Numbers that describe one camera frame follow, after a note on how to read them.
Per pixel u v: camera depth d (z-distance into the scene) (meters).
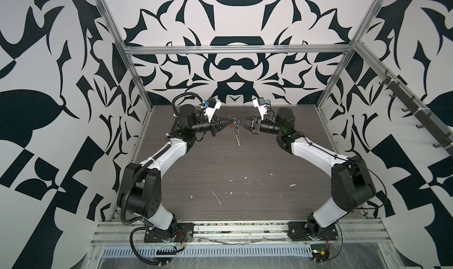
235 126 0.75
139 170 0.44
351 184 0.46
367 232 0.77
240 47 0.93
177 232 0.73
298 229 0.74
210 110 0.67
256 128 0.69
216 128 0.69
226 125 0.74
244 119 0.74
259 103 0.71
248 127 0.74
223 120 0.74
